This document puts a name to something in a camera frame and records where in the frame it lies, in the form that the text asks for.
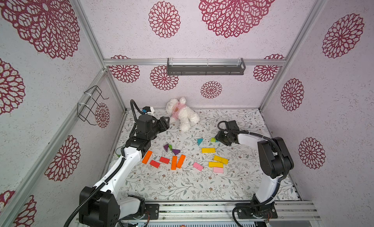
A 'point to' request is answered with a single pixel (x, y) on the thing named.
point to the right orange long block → (181, 161)
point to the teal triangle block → (199, 141)
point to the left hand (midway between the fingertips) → (166, 120)
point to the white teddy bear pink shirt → (179, 111)
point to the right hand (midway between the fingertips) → (216, 135)
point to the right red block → (164, 160)
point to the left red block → (154, 163)
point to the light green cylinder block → (213, 140)
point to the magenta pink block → (197, 166)
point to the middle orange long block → (174, 162)
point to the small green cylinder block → (170, 146)
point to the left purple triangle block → (166, 147)
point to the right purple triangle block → (176, 151)
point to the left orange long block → (147, 157)
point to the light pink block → (218, 169)
